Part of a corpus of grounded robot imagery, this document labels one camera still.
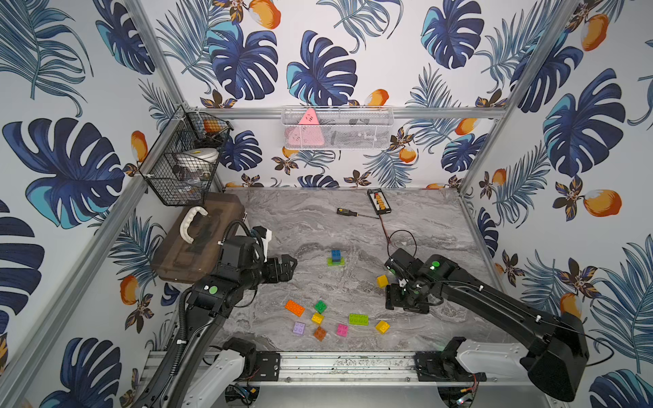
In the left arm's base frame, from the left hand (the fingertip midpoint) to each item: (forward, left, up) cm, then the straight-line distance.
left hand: (283, 258), depth 71 cm
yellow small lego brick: (-10, -31, -21) cm, 38 cm away
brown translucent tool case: (+5, +32, -8) cm, 34 cm away
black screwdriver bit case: (+44, -33, -21) cm, 59 cm away
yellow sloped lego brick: (-9, -10, -21) cm, 25 cm away
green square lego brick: (-5, -11, -22) cm, 25 cm away
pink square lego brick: (-11, -18, -23) cm, 32 cm away
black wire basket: (+29, +40, +7) cm, 49 cm away
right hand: (-6, -33, -13) cm, 36 cm away
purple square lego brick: (-12, -4, -21) cm, 25 cm away
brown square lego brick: (-13, -11, -22) cm, 28 cm away
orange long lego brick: (-6, -2, -23) cm, 24 cm away
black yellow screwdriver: (+36, -21, -21) cm, 47 cm away
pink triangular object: (+44, -2, +12) cm, 45 cm away
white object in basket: (+27, +31, +12) cm, 42 cm away
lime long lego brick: (-8, -24, -23) cm, 34 cm away
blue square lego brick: (+13, -15, -17) cm, 26 cm away
